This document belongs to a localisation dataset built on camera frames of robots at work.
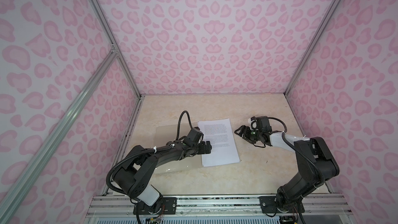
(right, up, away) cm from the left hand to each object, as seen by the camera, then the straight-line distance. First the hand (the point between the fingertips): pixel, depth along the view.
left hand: (206, 147), depth 89 cm
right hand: (+19, +8, +3) cm, 21 cm away
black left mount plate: (-20, -24, -16) cm, 35 cm away
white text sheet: (+8, +6, +9) cm, 13 cm away
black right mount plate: (+29, -24, -15) cm, 41 cm away
